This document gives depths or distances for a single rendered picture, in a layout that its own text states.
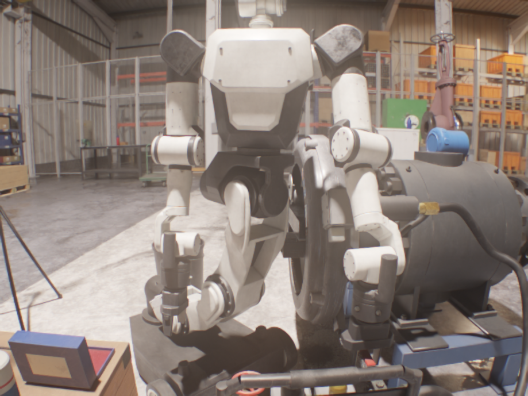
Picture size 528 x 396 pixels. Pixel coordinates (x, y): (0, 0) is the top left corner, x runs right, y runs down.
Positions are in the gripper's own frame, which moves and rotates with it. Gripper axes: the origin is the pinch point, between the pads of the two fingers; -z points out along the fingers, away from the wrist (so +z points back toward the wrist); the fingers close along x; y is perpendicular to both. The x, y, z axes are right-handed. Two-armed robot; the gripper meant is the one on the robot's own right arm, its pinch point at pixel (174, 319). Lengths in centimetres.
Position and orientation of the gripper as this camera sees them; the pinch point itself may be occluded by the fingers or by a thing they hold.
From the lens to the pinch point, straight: 105.1
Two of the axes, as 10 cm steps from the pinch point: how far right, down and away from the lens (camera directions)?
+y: 9.9, 0.6, -1.3
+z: 0.6, -10.0, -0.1
